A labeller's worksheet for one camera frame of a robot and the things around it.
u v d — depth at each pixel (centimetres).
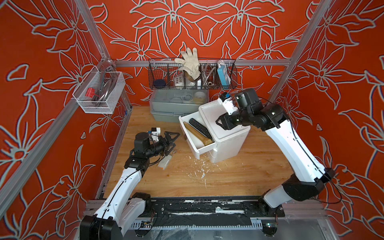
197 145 78
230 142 73
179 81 94
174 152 88
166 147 67
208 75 83
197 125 84
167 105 98
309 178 39
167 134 67
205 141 77
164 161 88
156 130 73
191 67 90
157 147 67
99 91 76
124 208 46
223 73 86
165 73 102
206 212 73
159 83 98
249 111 48
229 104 58
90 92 71
